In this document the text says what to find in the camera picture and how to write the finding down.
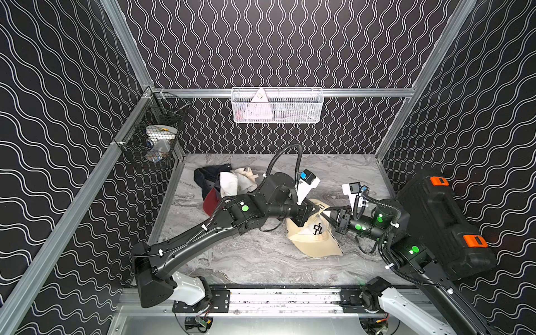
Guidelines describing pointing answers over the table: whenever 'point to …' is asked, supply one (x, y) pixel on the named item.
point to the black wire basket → (152, 131)
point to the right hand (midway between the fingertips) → (319, 208)
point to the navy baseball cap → (208, 177)
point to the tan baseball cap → (314, 239)
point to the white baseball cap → (228, 184)
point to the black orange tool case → (439, 221)
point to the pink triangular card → (259, 108)
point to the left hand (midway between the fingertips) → (320, 205)
